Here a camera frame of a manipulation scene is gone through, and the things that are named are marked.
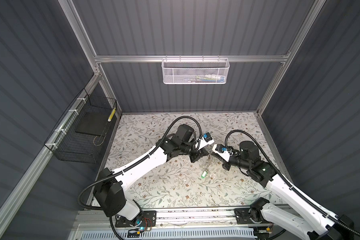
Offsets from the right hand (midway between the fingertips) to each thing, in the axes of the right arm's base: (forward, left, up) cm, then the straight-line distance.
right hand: (215, 153), depth 74 cm
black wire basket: (+17, +67, +4) cm, 69 cm away
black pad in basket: (+17, +66, +5) cm, 69 cm away
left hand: (-1, +4, +1) cm, 4 cm away
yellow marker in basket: (+19, +56, +9) cm, 60 cm away
